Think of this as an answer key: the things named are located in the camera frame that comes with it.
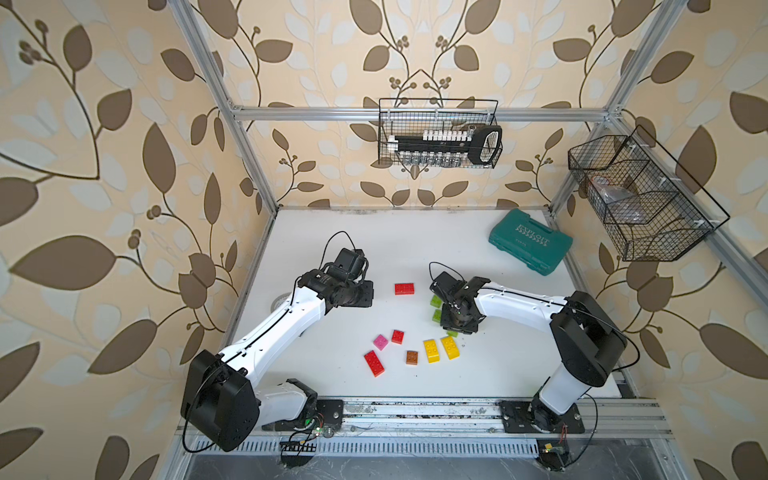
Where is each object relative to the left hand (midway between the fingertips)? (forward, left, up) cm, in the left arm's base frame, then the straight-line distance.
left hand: (364, 291), depth 82 cm
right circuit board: (-35, -47, -14) cm, 60 cm away
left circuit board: (-36, +14, -13) cm, 41 cm away
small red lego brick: (-8, -9, -13) cm, 18 cm away
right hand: (-4, -25, -13) cm, 29 cm away
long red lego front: (-15, -3, -13) cm, 20 cm away
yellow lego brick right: (-11, -24, -13) cm, 29 cm away
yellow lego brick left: (-12, -19, -13) cm, 26 cm away
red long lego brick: (+8, -11, -13) cm, 19 cm away
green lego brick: (-7, -25, -13) cm, 29 cm away
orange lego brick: (-14, -13, -13) cm, 23 cm away
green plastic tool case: (+25, -56, -9) cm, 62 cm away
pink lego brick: (-9, -4, -13) cm, 16 cm away
